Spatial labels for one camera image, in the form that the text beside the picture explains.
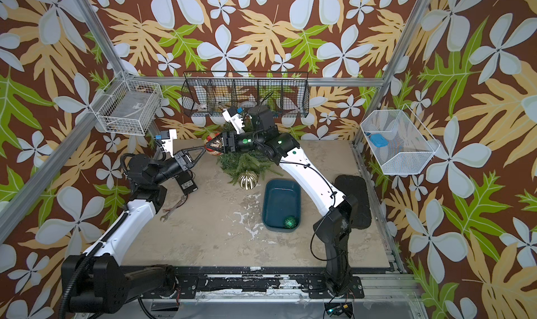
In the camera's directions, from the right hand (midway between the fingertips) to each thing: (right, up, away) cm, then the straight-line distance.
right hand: (213, 146), depth 65 cm
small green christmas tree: (+5, -6, +12) cm, 14 cm away
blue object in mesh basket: (+64, +4, +21) cm, 67 cm away
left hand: (-3, 0, +3) cm, 4 cm away
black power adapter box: (-23, -15, +35) cm, 44 cm away
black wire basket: (-10, +27, +30) cm, 42 cm away
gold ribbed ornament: (+10, -12, +9) cm, 18 cm away
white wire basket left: (-40, +18, +19) cm, 48 cm away
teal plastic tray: (+24, -22, +31) cm, 45 cm away
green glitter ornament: (+27, -30, +19) cm, 44 cm away
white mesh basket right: (+71, +2, +18) cm, 74 cm away
